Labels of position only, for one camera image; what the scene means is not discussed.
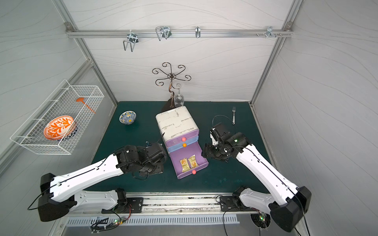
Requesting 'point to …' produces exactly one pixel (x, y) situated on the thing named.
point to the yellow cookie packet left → (184, 164)
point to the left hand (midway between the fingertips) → (161, 170)
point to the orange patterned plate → (58, 127)
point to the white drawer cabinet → (177, 128)
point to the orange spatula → (81, 99)
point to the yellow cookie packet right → (192, 162)
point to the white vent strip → (121, 221)
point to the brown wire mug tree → (171, 76)
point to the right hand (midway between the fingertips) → (206, 154)
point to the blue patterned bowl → (127, 117)
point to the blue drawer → (182, 144)
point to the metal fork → (234, 110)
